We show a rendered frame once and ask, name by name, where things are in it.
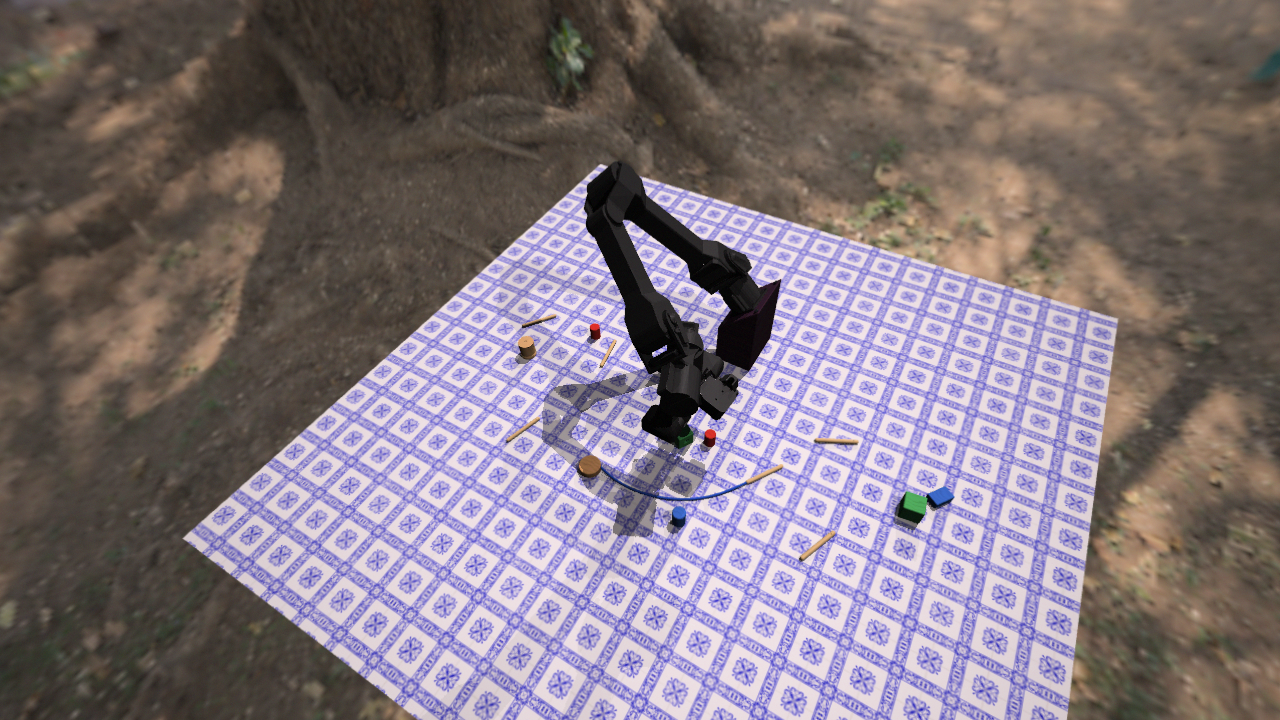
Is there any blue cord with wooden stick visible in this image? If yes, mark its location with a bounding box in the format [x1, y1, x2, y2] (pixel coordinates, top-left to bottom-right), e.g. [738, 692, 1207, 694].
[602, 464, 783, 501]

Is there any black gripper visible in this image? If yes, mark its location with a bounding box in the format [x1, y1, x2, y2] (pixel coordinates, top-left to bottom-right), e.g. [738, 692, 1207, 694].
[641, 351, 724, 443]

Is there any blue flat block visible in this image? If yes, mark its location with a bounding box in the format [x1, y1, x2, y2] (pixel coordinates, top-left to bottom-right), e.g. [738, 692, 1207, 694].
[925, 487, 955, 509]

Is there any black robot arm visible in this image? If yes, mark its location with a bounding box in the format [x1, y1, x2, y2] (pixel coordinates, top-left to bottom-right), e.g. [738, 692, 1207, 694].
[584, 160, 768, 420]

